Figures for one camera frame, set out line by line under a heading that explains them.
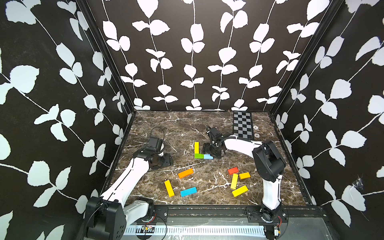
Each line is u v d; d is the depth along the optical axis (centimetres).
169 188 82
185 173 88
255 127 111
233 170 90
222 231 70
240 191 82
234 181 84
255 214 73
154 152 64
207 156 92
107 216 38
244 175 86
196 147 98
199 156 95
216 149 82
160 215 73
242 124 111
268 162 52
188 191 81
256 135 107
